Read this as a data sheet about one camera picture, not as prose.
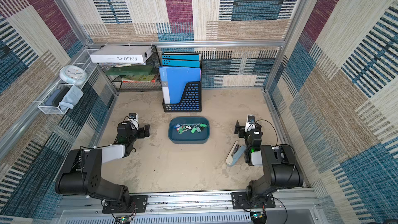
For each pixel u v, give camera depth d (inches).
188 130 38.7
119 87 44.3
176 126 39.3
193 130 38.7
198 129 38.7
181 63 38.1
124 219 27.9
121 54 30.5
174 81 36.3
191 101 39.2
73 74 29.5
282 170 17.4
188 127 39.0
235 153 34.0
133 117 32.4
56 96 25.6
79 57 33.4
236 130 33.9
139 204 28.8
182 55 39.2
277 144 37.1
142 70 39.2
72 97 26.9
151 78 39.8
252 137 27.6
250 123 30.4
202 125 39.0
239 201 28.7
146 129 34.4
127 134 28.3
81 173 17.4
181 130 38.9
